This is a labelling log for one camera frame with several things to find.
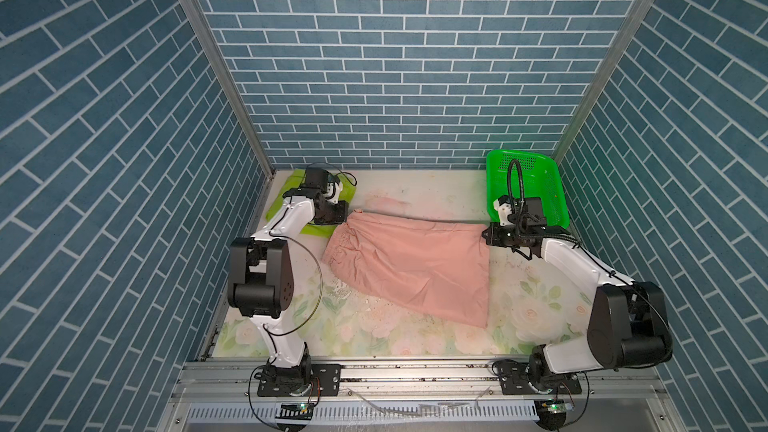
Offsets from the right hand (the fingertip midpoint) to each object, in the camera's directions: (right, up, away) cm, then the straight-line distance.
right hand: (482, 229), depth 90 cm
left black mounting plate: (-44, -37, -16) cm, 60 cm away
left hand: (-43, +4, +4) cm, 43 cm away
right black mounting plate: (+4, -36, -16) cm, 39 cm away
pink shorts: (-14, -12, 0) cm, 19 cm away
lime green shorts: (-45, +13, +19) cm, 50 cm away
